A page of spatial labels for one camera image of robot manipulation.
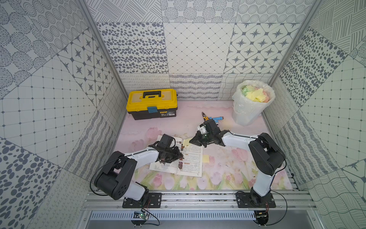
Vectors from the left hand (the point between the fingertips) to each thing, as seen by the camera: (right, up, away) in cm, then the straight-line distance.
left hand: (181, 153), depth 89 cm
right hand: (+5, +7, 0) cm, 9 cm away
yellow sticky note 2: (+15, -3, 0) cm, 16 cm away
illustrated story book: (+6, -6, -3) cm, 9 cm away
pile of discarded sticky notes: (+47, +37, -2) cm, 60 cm away
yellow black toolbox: (-24, +32, +9) cm, 41 cm away
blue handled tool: (+26, +21, +19) cm, 38 cm away
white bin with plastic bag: (+43, +34, -3) cm, 55 cm away
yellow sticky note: (+3, +6, +4) cm, 8 cm away
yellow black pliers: (+17, +22, +20) cm, 34 cm away
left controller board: (-20, -27, -19) cm, 39 cm away
